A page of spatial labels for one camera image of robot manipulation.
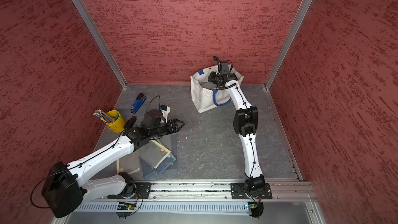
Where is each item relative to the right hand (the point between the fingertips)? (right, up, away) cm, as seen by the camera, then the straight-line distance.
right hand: (212, 79), depth 101 cm
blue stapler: (-52, -14, +8) cm, 54 cm away
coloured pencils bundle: (-62, -24, -16) cm, 68 cm away
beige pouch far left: (-47, -49, -19) cm, 70 cm away
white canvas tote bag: (-4, -11, -9) cm, 15 cm away
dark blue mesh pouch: (-35, -51, -21) cm, 66 cm away
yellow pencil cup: (-57, -30, -11) cm, 65 cm away
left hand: (-18, -28, -22) cm, 40 cm away
